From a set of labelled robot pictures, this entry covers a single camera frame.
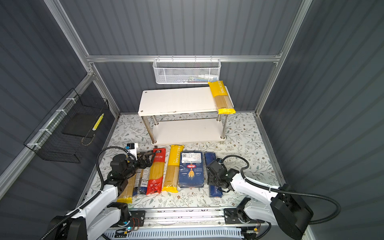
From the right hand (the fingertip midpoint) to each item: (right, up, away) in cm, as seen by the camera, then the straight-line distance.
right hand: (213, 180), depth 86 cm
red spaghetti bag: (-33, +3, -1) cm, 33 cm away
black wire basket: (-75, +26, -17) cm, 81 cm away
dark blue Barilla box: (-13, +6, -3) cm, 15 cm away
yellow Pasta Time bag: (-24, +2, -1) cm, 24 cm away
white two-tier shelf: (-21, +40, +34) cm, 56 cm away
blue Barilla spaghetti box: (0, -3, -7) cm, 8 cm away
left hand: (-37, +16, -2) cm, 40 cm away
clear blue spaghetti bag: (-41, +2, -1) cm, 41 cm away
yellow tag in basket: (-62, +31, -11) cm, 70 cm away
